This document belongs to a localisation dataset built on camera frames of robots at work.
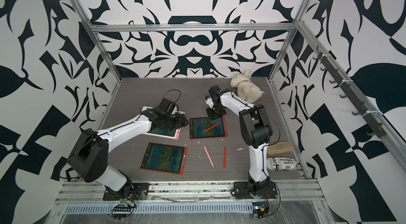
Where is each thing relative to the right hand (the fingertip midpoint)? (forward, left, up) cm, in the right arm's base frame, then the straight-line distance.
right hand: (212, 115), depth 97 cm
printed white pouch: (-28, -34, -1) cm, 44 cm away
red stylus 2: (-7, +1, -4) cm, 8 cm away
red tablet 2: (-24, +26, -4) cm, 35 cm away
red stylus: (-24, -6, -5) cm, 25 cm away
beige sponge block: (-21, -34, +1) cm, 40 cm away
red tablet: (-6, +5, -4) cm, 9 cm away
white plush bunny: (+16, -22, +6) cm, 28 cm away
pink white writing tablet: (-11, +22, -2) cm, 25 cm away
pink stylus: (-23, +3, -4) cm, 24 cm away
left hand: (-7, +16, +6) cm, 18 cm away
